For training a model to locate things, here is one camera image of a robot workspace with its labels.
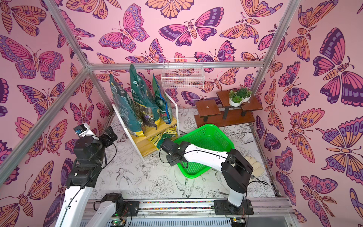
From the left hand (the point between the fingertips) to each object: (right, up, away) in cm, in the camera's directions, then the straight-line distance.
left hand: (105, 128), depth 69 cm
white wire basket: (+38, +36, +26) cm, 59 cm away
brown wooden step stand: (+57, +8, +27) cm, 63 cm away
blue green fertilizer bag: (+29, +11, +5) cm, 31 cm away
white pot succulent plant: (+71, +18, +17) cm, 75 cm away
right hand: (+31, -19, +15) cm, 39 cm away
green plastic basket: (+56, -8, +32) cm, 65 cm away
